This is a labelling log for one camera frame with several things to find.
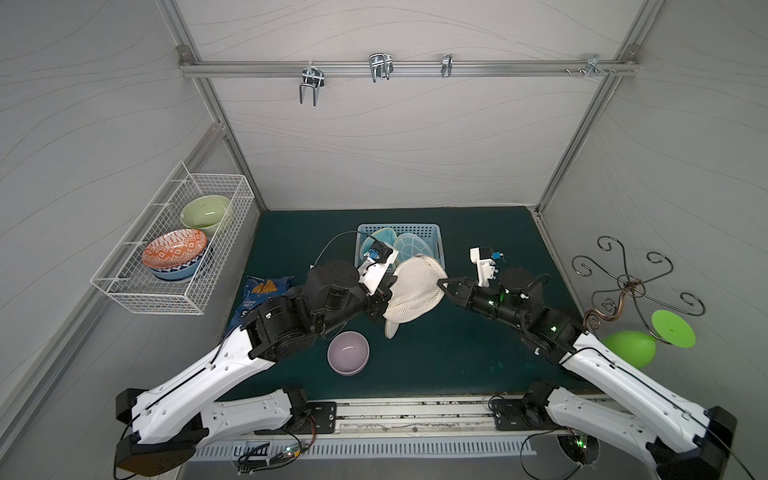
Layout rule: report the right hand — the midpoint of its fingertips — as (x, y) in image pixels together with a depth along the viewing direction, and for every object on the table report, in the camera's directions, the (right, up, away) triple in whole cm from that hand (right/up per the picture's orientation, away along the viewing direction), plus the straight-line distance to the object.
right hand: (439, 281), depth 69 cm
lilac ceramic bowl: (-24, -23, +15) cm, 36 cm away
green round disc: (+42, -7, -13) cm, 45 cm away
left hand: (-11, +2, -9) cm, 15 cm away
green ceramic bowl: (-58, +16, +4) cm, 60 cm away
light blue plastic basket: (+3, +12, +39) cm, 41 cm away
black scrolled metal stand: (+41, 0, -6) cm, 41 cm away
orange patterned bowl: (-59, +7, -5) cm, 59 cm away
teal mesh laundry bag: (-5, +7, +35) cm, 37 cm away
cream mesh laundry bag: (-6, -1, -4) cm, 7 cm away
